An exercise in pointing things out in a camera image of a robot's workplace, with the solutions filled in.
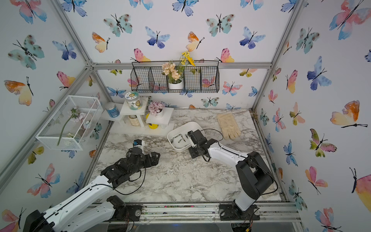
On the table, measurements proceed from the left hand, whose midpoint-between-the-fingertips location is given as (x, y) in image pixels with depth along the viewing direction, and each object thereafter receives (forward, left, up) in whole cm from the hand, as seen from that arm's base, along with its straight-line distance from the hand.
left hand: (155, 154), depth 81 cm
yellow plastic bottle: (+27, +7, -8) cm, 28 cm away
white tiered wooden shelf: (+30, +30, -10) cm, 44 cm away
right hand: (+7, -22, -6) cm, 24 cm away
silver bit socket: (+16, -12, -13) cm, 24 cm away
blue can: (+27, +28, +9) cm, 40 cm away
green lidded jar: (+26, +13, +17) cm, 34 cm away
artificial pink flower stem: (+14, +39, +18) cm, 45 cm away
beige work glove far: (+30, -49, -13) cm, 59 cm away
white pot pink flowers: (+24, 0, +12) cm, 27 cm away
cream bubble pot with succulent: (+30, +20, -5) cm, 37 cm away
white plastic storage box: (+18, -11, -12) cm, 24 cm away
